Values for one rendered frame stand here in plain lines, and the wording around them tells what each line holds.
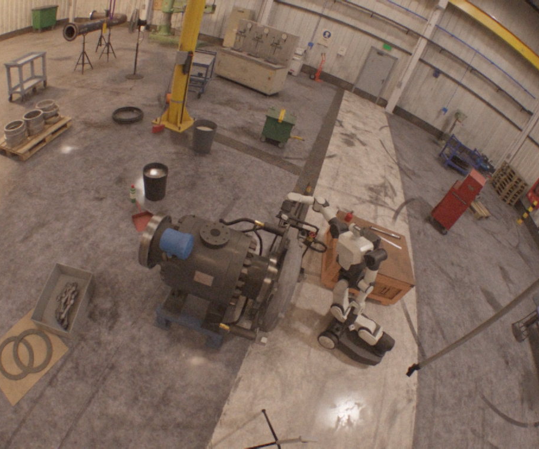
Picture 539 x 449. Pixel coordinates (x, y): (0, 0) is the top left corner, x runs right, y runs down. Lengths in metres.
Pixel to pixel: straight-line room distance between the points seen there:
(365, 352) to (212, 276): 1.64
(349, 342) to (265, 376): 0.84
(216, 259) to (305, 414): 1.51
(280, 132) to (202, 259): 3.50
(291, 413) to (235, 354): 0.70
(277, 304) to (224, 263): 0.44
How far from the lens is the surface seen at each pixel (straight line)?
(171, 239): 1.73
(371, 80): 12.08
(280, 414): 2.48
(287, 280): 1.82
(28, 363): 2.71
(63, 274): 2.96
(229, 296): 1.95
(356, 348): 2.77
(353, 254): 2.13
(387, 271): 3.11
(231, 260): 1.88
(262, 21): 12.25
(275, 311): 1.86
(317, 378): 2.67
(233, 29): 12.60
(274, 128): 4.99
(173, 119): 5.11
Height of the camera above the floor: 2.34
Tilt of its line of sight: 42 degrees down
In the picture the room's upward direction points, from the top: 22 degrees clockwise
